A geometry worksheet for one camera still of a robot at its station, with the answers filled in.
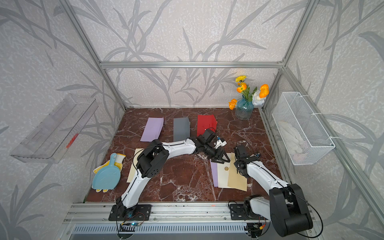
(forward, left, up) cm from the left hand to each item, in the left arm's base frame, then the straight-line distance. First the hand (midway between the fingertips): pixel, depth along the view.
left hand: (226, 161), depth 84 cm
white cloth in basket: (+2, -34, +14) cm, 37 cm away
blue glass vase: (+38, -16, +4) cm, 42 cm away
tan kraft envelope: (-7, -6, -9) cm, 13 cm away
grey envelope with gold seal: (+29, +29, -9) cm, 42 cm away
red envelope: (+35, +11, -8) cm, 38 cm away
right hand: (+1, -10, -7) cm, 12 cm away
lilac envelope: (-1, +6, -7) cm, 9 cm away
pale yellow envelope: (-2, +55, -9) cm, 55 cm away
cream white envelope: (-5, +1, -8) cm, 10 cm away
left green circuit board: (-28, +44, -7) cm, 53 cm away
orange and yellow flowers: (+32, -9, +27) cm, 43 cm away
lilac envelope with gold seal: (+28, +49, -9) cm, 58 cm away
